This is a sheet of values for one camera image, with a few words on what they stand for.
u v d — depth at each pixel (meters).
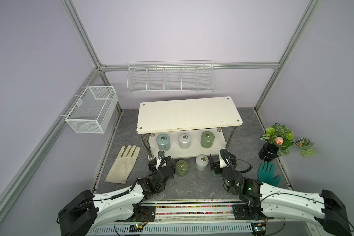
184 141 0.86
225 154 0.62
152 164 0.74
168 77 1.00
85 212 0.41
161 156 0.69
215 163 0.67
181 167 0.82
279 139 0.69
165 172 0.61
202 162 0.84
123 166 0.90
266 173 0.87
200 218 0.74
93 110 0.84
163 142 0.85
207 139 0.86
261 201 0.53
